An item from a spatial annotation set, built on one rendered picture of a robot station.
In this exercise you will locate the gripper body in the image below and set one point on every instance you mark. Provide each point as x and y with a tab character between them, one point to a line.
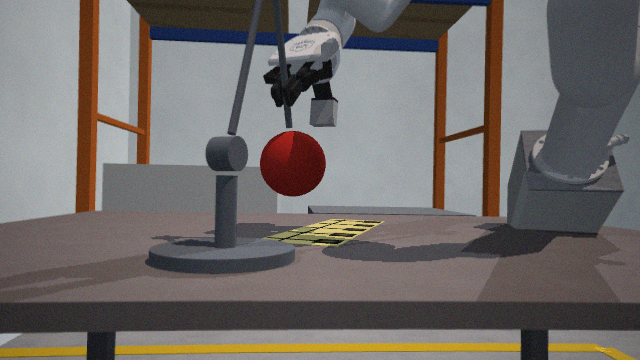
315	45

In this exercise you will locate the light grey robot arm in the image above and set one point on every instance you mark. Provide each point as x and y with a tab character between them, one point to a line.
594	63

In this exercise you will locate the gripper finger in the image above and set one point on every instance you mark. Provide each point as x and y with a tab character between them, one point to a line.
304	78
274	77

